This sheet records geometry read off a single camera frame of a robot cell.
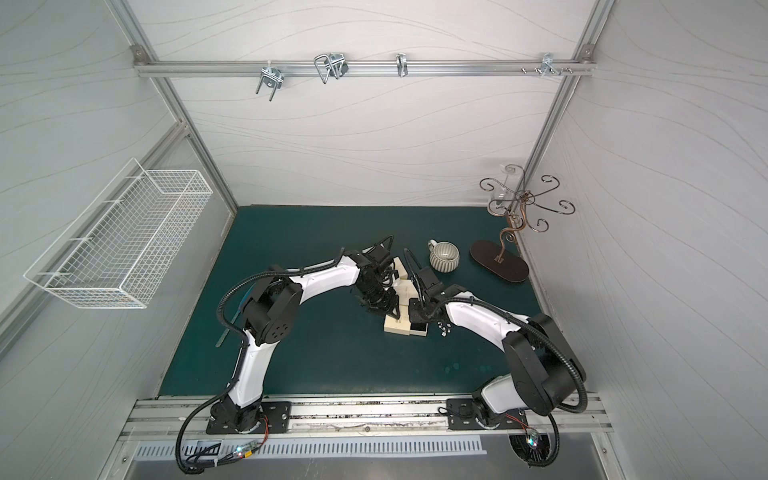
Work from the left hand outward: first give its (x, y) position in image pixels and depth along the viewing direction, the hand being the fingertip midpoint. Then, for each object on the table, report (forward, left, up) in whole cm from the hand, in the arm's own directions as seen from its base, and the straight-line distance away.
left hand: (393, 316), depth 89 cm
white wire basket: (+1, +64, +30) cm, 71 cm away
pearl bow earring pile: (-3, -16, -2) cm, 16 cm away
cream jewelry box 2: (+8, -4, +1) cm, 9 cm away
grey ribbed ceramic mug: (+24, -18, -1) cm, 29 cm away
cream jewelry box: (-3, -3, 0) cm, 4 cm away
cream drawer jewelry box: (+15, -3, +1) cm, 15 cm away
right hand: (+2, -7, 0) cm, 7 cm away
